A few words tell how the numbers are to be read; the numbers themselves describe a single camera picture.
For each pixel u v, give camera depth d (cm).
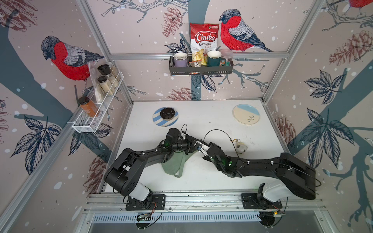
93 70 73
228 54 85
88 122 80
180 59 81
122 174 45
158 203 74
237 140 97
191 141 75
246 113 113
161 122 107
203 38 78
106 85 76
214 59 80
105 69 79
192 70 88
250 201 73
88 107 66
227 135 70
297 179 43
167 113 107
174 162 85
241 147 88
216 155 62
